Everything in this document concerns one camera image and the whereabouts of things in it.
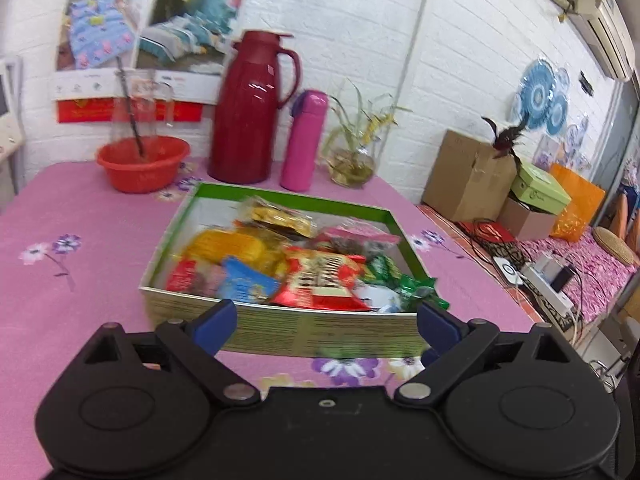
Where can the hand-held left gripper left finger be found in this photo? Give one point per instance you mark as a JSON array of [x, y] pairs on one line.
[[217, 325]]

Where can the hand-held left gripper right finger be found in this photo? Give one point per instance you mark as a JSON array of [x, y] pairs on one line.
[[440, 325]]

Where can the green round snack packet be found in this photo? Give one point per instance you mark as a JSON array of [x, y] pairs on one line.
[[417, 287]]

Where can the white blue red snack packet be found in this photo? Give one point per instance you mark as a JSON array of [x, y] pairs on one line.
[[245, 282]]

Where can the golden yellow snack packet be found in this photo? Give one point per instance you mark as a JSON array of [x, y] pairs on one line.
[[230, 247]]

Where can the green pyramid snack packet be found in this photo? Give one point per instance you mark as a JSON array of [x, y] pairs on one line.
[[382, 267]]

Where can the green cardboard box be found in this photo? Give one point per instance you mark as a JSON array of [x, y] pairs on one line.
[[325, 330]]

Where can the red checkered snack packet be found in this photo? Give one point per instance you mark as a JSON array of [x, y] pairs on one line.
[[320, 280]]

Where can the red black patterned cloth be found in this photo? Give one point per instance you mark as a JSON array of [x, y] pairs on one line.
[[492, 234]]

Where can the white power strip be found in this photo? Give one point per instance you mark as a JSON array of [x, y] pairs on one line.
[[542, 282]]

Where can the small brown cardboard box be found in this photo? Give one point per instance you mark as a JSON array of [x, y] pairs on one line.
[[525, 220]]

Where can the pink floral tablecloth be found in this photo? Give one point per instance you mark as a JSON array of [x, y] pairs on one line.
[[75, 300]]

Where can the large brown cardboard box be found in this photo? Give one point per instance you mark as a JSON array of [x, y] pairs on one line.
[[460, 175]]

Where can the pink floral blanket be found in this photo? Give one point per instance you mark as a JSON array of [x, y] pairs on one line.
[[585, 260]]

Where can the green shoe box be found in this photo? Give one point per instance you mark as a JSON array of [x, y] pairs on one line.
[[540, 187]]

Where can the red plastic basin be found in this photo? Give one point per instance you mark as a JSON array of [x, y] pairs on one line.
[[140, 172]]

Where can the glass vase with green plant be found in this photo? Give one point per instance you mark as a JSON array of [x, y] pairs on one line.
[[352, 165]]

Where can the orange bag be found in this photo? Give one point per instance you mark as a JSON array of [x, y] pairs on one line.
[[580, 200]]

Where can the woven round cushion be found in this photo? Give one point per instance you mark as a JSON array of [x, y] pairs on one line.
[[617, 250]]

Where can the dark purple plant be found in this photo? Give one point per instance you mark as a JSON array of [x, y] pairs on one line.
[[505, 140]]

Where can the pink insulated bottle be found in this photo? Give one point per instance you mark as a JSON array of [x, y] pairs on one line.
[[302, 145]]

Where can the dark red thermos jug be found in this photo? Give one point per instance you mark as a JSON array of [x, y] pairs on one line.
[[245, 110]]

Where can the clear glass jar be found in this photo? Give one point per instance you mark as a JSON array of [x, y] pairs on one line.
[[152, 105]]

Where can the black stirring stick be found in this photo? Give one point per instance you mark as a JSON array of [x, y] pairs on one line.
[[131, 110]]

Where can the cluster of blue paper fans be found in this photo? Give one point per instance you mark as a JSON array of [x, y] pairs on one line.
[[537, 92]]

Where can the white appliance with screen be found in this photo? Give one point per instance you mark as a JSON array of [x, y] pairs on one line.
[[10, 150]]

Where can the white air conditioner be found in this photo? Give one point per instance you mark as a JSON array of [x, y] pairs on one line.
[[600, 15]]

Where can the small black wall sign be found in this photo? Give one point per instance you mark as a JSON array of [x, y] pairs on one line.
[[586, 83]]

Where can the wall calendar poster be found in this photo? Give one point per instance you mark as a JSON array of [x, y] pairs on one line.
[[110, 25]]

